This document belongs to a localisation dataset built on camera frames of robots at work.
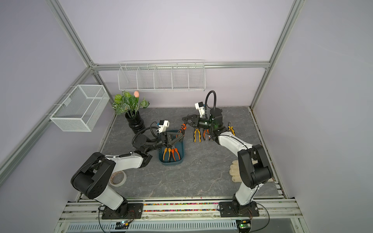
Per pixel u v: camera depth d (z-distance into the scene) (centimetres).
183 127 76
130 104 89
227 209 74
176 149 94
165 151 93
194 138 102
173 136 72
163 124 75
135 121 96
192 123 75
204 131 105
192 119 75
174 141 72
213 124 68
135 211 74
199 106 77
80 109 83
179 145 96
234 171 86
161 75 99
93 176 46
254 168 46
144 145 64
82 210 76
